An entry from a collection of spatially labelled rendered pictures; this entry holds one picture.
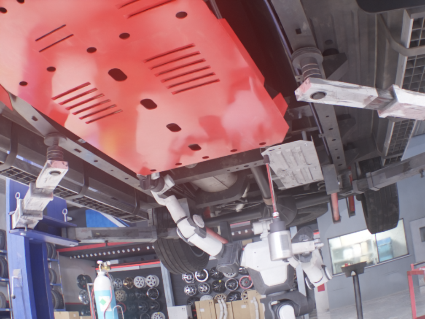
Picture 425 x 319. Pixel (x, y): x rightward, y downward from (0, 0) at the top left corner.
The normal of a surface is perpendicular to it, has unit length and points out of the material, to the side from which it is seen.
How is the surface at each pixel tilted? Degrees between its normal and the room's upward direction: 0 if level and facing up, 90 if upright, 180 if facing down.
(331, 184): 102
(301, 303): 90
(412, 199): 90
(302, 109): 180
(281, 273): 91
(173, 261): 143
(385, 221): 147
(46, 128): 171
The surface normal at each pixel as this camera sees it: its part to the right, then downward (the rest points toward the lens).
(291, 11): 0.07, 0.86
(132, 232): 0.34, -0.34
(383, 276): -0.30, -0.26
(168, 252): -0.15, 0.37
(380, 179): -0.65, -0.15
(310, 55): 0.14, 0.94
